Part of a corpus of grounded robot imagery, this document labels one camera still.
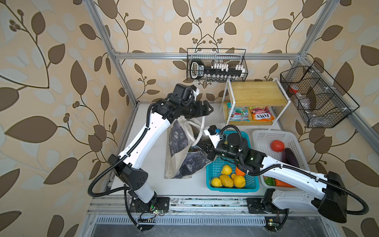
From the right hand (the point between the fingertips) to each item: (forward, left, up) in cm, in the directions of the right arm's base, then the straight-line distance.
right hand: (197, 143), depth 67 cm
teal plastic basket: (0, -10, -27) cm, 29 cm away
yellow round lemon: (-11, -22, -21) cm, 32 cm away
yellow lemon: (-4, -16, -23) cm, 28 cm away
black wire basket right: (+17, -63, +9) cm, 65 cm away
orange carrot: (-20, -28, +7) cm, 35 cm away
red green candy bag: (+24, -26, -8) cm, 36 cm away
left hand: (+13, -6, +10) cm, 17 cm away
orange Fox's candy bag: (+24, -40, -8) cm, 48 cm away
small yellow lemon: (-11, -10, -22) cm, 26 cm away
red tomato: (+8, -49, -20) cm, 54 cm away
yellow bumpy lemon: (-10, -15, -23) cm, 29 cm away
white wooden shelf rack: (+19, -30, +6) cm, 36 cm away
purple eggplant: (+1, -52, -20) cm, 56 cm away
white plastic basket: (+15, -44, -24) cm, 52 cm away
